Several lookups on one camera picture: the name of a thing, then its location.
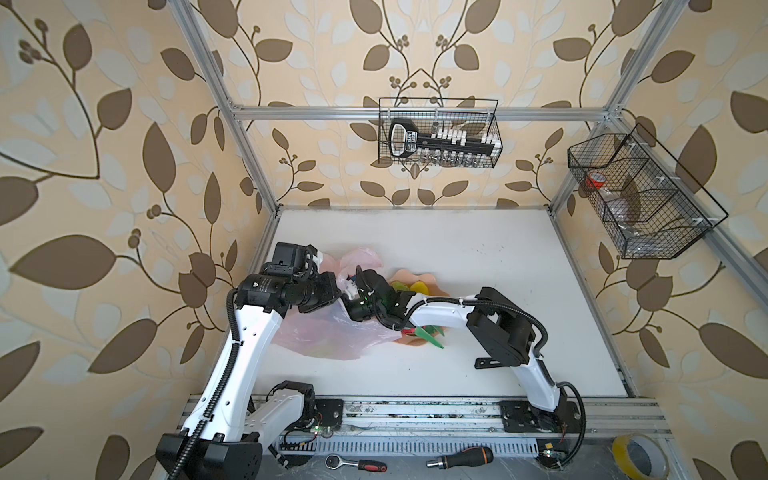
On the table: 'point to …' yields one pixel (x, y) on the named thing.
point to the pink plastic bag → (332, 331)
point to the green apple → (400, 286)
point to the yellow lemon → (419, 287)
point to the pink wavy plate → (405, 276)
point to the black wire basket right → (648, 204)
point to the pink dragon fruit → (428, 332)
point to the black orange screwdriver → (473, 456)
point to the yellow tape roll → (642, 456)
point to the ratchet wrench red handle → (335, 461)
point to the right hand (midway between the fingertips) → (317, 323)
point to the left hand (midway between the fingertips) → (344, 290)
